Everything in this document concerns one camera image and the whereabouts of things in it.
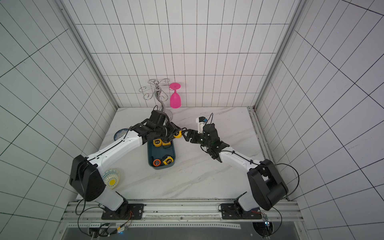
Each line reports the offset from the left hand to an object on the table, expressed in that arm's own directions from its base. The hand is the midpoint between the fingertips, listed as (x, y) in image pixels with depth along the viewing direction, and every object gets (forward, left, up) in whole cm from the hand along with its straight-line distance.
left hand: (178, 134), depth 81 cm
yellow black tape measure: (-9, +7, -16) cm, 19 cm away
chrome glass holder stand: (+23, +11, +8) cm, 26 cm away
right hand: (0, -1, 0) cm, 1 cm away
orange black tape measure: (-10, +14, -16) cm, 23 cm away
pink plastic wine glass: (+28, +4, 0) cm, 29 cm away
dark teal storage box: (-6, +11, -17) cm, 21 cm away
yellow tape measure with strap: (+4, +13, -17) cm, 22 cm away
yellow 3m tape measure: (-1, -1, +1) cm, 2 cm away
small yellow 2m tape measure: (+4, +15, -16) cm, 22 cm away
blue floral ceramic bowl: (+11, +42, -16) cm, 47 cm away
